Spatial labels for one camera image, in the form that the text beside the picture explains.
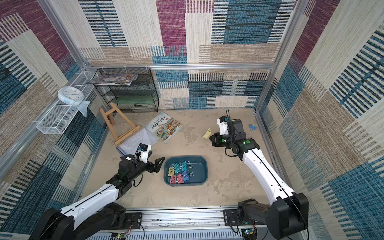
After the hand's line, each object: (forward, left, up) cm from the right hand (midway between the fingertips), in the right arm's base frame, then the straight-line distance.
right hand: (209, 136), depth 79 cm
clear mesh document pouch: (+7, +50, -20) cm, 55 cm away
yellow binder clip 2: (+1, +1, +1) cm, 2 cm away
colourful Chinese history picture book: (+23, +30, -19) cm, 42 cm away
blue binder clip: (-14, +13, -19) cm, 27 cm away
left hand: (-5, +29, -9) cm, 30 cm away
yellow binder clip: (-10, +22, -19) cm, 31 cm away
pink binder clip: (-15, +20, -20) cm, 32 cm away
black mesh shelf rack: (+44, +48, -8) cm, 66 cm away
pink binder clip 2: (-15, +16, -19) cm, 29 cm away
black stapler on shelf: (+36, +48, -11) cm, 61 cm away
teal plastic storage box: (-8, +5, -22) cm, 24 cm away
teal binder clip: (-8, +14, -19) cm, 25 cm away
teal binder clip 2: (-9, +18, -19) cm, 28 cm away
